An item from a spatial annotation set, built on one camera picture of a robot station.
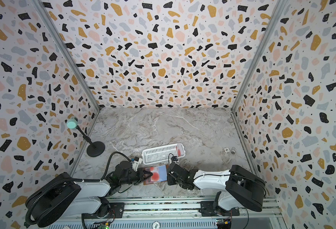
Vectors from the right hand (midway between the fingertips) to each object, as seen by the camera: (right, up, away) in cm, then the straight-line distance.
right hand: (166, 176), depth 83 cm
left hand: (-6, +2, -2) cm, 7 cm away
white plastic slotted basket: (-3, +10, +11) cm, 16 cm away
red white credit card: (-7, 0, +1) cm, 7 cm away
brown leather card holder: (-4, +1, +2) cm, 5 cm away
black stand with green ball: (-48, +14, +12) cm, 52 cm away
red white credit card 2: (+8, +14, +10) cm, 19 cm away
